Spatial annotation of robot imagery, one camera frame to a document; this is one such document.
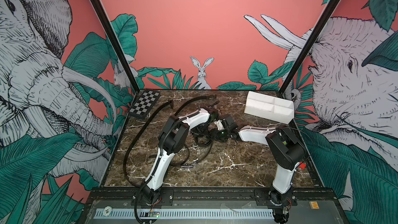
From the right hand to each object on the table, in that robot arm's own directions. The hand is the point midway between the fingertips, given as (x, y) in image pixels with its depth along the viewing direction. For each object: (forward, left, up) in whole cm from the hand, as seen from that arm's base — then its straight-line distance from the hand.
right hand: (208, 135), depth 92 cm
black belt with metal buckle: (-2, -3, -3) cm, 5 cm away
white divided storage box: (+21, -48, 0) cm, 53 cm away
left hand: (+2, +5, -4) cm, 7 cm away
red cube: (-16, -52, -4) cm, 55 cm away
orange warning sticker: (-34, -50, -3) cm, 61 cm away
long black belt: (-25, +41, -2) cm, 48 cm away
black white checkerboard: (+22, +46, 0) cm, 51 cm away
